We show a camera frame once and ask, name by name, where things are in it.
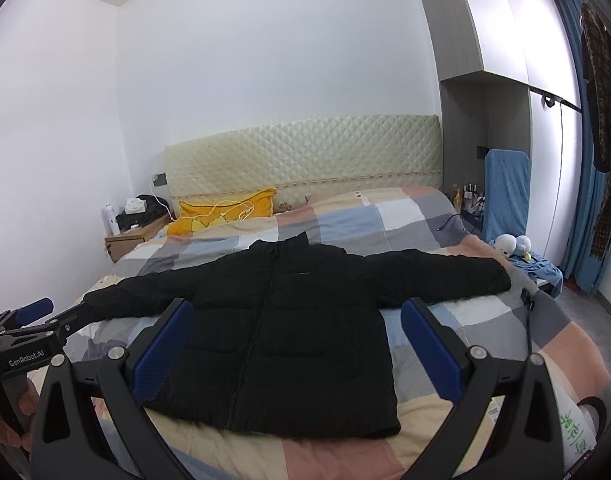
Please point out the plaid patchwork duvet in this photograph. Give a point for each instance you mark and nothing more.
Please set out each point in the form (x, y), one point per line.
(509, 325)

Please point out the grey white wardrobe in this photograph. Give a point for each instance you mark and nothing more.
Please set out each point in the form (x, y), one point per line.
(507, 80)

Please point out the blue curtain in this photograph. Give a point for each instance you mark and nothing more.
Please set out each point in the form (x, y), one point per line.
(579, 265)

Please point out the wooden nightstand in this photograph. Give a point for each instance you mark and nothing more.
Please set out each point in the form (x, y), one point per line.
(118, 246)

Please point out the floral pillow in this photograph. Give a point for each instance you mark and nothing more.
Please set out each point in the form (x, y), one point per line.
(283, 202)

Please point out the bottles on bedside shelf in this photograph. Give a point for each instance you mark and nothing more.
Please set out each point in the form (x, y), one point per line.
(468, 198)

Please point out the black puffer jacket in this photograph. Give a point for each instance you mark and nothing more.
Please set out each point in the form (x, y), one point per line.
(288, 337)

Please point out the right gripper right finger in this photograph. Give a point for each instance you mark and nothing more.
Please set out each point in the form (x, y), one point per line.
(525, 442)

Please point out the person's left hand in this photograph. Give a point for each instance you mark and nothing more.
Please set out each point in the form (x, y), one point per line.
(27, 404)

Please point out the black clothing on nightstand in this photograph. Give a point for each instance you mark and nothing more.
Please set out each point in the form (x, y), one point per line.
(156, 207)

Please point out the blue covered chair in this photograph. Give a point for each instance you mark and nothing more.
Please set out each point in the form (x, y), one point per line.
(507, 193)

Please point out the cream quilted headboard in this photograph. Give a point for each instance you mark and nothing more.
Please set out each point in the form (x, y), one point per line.
(322, 156)

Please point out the white plastic bag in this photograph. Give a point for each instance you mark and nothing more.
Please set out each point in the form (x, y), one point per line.
(578, 432)

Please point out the white tissue box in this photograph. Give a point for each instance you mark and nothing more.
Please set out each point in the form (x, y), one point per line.
(135, 205)

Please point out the yellow pillow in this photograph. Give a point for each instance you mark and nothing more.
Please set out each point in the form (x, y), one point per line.
(195, 217)

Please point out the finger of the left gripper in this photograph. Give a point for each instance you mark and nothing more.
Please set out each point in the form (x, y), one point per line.
(29, 314)
(70, 321)

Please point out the wall power socket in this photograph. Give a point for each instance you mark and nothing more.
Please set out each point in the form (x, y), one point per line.
(159, 180)

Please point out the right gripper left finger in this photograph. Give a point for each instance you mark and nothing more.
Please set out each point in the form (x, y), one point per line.
(68, 442)

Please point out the white spray bottle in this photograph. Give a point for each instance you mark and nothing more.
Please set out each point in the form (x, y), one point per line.
(110, 216)

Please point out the white blue plush toy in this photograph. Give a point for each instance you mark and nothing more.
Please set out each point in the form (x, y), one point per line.
(513, 246)

